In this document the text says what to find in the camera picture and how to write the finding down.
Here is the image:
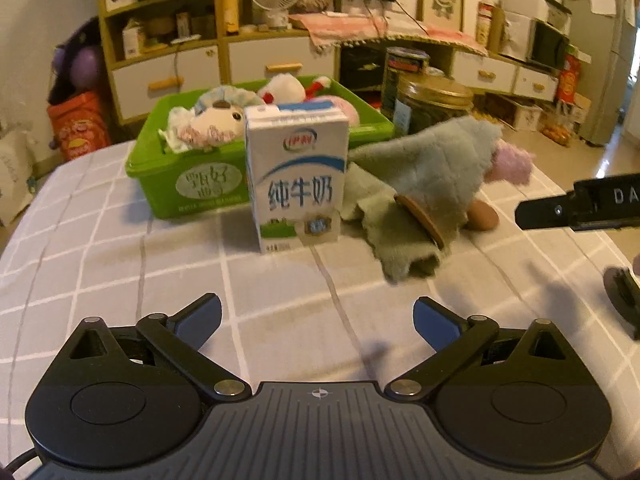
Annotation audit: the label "brown wooden disc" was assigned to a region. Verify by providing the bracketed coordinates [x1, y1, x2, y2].
[395, 194, 446, 250]

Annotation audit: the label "dark tin can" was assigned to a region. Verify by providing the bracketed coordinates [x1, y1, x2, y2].
[381, 46, 431, 121]

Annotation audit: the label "black box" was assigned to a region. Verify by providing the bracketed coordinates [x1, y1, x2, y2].
[340, 45, 386, 88]

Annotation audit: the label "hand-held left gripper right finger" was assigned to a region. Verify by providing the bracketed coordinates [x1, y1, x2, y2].
[384, 296, 572, 401]

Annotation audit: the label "purple plush toy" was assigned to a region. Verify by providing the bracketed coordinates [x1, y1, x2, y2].
[47, 15, 103, 106]

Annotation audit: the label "low curved wooden sideboard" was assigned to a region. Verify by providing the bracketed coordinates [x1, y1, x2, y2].
[340, 35, 561, 103]

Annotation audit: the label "white carton box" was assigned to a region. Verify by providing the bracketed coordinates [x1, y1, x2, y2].
[500, 0, 571, 21]

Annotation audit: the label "green fleece towel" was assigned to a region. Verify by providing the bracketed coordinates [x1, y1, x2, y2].
[345, 115, 503, 282]

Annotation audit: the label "grey checked tablecloth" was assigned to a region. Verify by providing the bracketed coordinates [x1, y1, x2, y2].
[0, 135, 640, 480]

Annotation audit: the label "green plastic bin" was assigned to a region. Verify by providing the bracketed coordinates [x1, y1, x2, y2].
[125, 76, 396, 220]

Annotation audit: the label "pink fluffy plush toy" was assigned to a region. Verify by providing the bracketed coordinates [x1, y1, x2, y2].
[484, 141, 533, 186]

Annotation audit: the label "wooden shelf cabinet white drawers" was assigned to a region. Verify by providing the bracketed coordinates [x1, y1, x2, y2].
[97, 0, 341, 123]

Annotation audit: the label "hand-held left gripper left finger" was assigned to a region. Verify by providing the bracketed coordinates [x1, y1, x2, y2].
[67, 293, 252, 401]

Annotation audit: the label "pink fringed cloth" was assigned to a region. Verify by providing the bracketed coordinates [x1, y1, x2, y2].
[290, 11, 488, 56]

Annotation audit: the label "brown egg-shaped object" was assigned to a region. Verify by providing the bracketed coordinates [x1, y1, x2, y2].
[467, 201, 500, 232]

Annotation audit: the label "white printed sack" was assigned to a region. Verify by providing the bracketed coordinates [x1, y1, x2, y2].
[0, 130, 36, 226]

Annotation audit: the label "grey refrigerator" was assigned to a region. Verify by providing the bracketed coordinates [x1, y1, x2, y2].
[570, 0, 640, 146]

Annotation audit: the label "red and white plush toy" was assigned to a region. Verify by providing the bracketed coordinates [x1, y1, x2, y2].
[257, 74, 331, 106]

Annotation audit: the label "small white shelf box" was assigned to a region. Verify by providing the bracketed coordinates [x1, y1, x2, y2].
[122, 20, 146, 58]

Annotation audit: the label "white and blue milk carton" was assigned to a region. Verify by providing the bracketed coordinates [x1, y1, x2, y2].
[243, 101, 350, 255]

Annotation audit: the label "jar with gold lid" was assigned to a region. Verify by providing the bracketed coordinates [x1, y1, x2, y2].
[394, 76, 475, 136]

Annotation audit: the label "blue-haired rag doll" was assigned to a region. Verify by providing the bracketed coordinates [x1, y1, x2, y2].
[167, 85, 251, 153]

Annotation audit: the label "orange printed bag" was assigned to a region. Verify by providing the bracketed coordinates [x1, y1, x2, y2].
[47, 91, 113, 162]

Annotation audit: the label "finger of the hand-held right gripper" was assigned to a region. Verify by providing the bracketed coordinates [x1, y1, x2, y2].
[515, 191, 576, 231]

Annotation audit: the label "microwave oven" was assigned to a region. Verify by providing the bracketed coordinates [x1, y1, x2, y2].
[527, 20, 571, 68]

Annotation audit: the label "yellow cylinder container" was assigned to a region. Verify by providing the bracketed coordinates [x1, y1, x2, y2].
[222, 0, 241, 36]

